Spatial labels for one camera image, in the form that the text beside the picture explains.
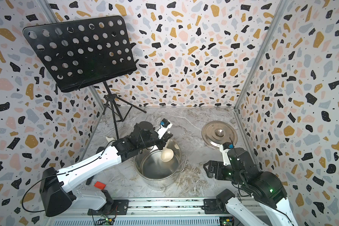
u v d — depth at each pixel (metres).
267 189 0.37
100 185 0.80
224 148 0.57
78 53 0.64
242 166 0.42
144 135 0.55
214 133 1.03
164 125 0.61
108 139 1.00
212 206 0.74
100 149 0.93
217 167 0.52
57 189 0.38
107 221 0.71
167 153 0.89
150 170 0.88
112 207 0.67
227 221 0.72
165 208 0.75
